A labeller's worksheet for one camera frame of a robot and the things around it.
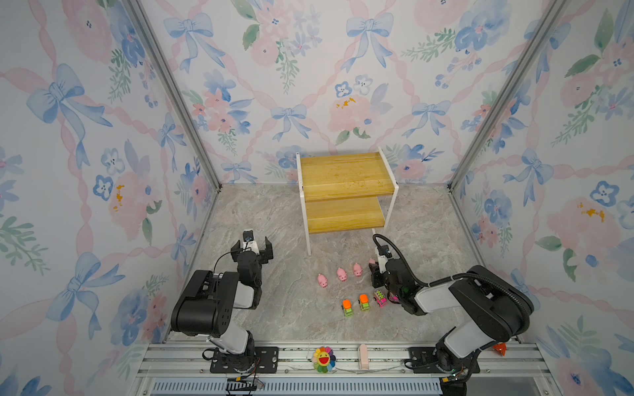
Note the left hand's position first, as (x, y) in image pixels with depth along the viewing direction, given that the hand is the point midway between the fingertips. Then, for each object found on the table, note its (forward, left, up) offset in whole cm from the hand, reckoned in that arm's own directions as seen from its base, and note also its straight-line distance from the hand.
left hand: (253, 237), depth 91 cm
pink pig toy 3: (-8, -39, -8) cm, 40 cm away
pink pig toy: (-13, -25, -7) cm, 30 cm away
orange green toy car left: (-22, -34, -7) cm, 41 cm away
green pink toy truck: (-19, -45, -7) cm, 50 cm away
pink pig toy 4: (-6, -44, -7) cm, 45 cm away
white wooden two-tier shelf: (+1, -32, +23) cm, 40 cm away
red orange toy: (-34, -80, -8) cm, 87 cm away
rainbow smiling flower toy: (-38, -26, -8) cm, 46 cm away
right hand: (-5, -44, -9) cm, 46 cm away
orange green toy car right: (-21, -40, -8) cm, 45 cm away
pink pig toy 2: (-10, -33, -8) cm, 35 cm away
